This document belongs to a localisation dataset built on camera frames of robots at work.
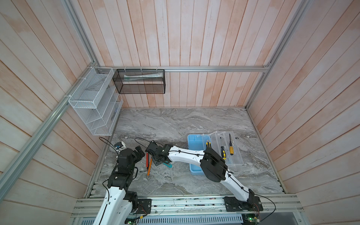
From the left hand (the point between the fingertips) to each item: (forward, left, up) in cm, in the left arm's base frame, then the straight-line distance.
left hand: (135, 152), depth 81 cm
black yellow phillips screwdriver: (-1, -52, 0) cm, 52 cm away
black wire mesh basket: (+53, +3, +13) cm, 54 cm away
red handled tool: (+1, -5, -12) cm, 13 cm away
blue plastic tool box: (+6, -54, -1) cm, 54 cm away
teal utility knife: (-3, -20, -12) cm, 24 cm away
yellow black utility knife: (+8, -45, -4) cm, 46 cm away
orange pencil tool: (-5, -7, -12) cm, 15 cm away
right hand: (+2, -12, -13) cm, 18 cm away
